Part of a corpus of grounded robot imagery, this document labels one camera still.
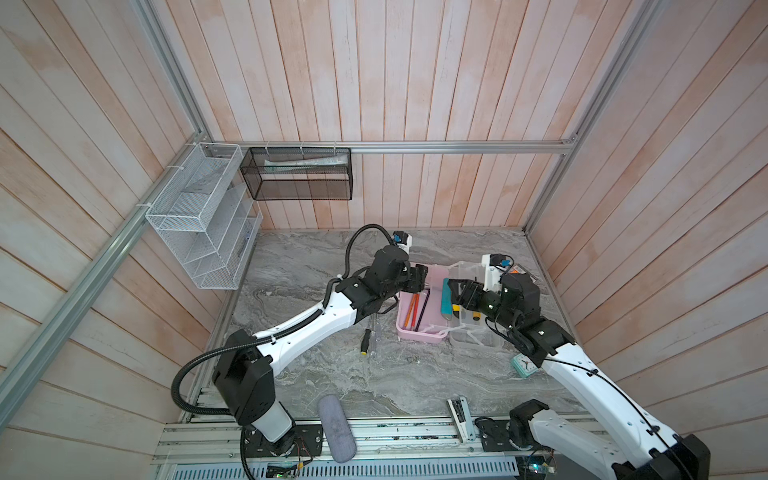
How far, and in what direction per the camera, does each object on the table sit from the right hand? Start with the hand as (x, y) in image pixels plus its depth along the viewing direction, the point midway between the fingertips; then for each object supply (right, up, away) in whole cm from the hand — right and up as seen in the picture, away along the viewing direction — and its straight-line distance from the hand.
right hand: (453, 282), depth 76 cm
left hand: (-9, +2, +1) cm, 9 cm away
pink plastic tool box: (-6, -12, +19) cm, 23 cm away
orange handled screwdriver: (-9, -11, +21) cm, 25 cm away
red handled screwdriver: (-7, -11, +20) cm, 24 cm away
